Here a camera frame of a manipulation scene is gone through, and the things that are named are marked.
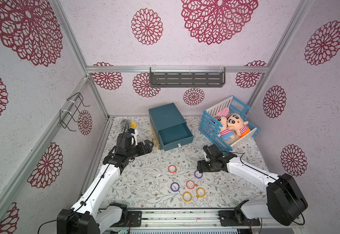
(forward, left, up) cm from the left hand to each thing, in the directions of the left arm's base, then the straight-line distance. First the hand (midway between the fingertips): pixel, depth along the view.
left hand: (147, 146), depth 81 cm
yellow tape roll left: (-22, -22, -18) cm, 36 cm away
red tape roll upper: (-8, -15, -18) cm, 24 cm away
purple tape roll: (-11, -29, -18) cm, 36 cm away
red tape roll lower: (-17, -23, -17) cm, 34 cm away
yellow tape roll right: (-22, -29, -18) cm, 40 cm away
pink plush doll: (+15, -49, -8) cm, 52 cm away
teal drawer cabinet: (+11, -12, +3) cm, 17 cm away
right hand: (-7, -34, -14) cm, 37 cm away
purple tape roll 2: (-16, -15, -18) cm, 29 cm away
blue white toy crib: (+20, -40, -7) cm, 45 cm away
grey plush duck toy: (+28, +20, -13) cm, 37 cm away
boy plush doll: (+22, -56, -5) cm, 61 cm away
